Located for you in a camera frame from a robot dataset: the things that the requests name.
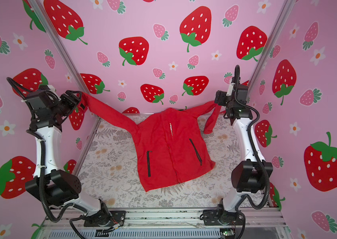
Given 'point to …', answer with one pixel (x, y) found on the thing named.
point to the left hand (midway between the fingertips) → (79, 95)
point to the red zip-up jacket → (170, 146)
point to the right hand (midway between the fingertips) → (221, 92)
